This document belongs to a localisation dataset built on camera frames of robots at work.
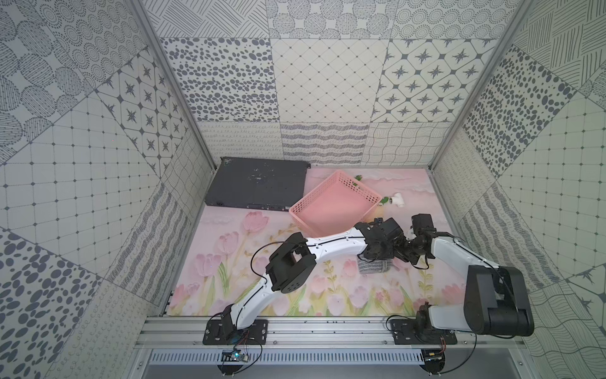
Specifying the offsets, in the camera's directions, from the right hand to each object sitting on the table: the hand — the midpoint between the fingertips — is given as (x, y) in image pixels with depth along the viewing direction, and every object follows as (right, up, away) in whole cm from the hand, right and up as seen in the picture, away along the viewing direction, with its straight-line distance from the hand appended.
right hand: (392, 253), depth 90 cm
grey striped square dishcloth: (-7, -4, -4) cm, 9 cm away
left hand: (-2, +4, -3) cm, 5 cm away
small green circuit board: (-55, -26, -19) cm, 64 cm away
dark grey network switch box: (-58, +27, +21) cm, 67 cm away
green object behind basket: (-8, +31, +26) cm, 41 cm away
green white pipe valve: (+8, +20, +17) cm, 28 cm away
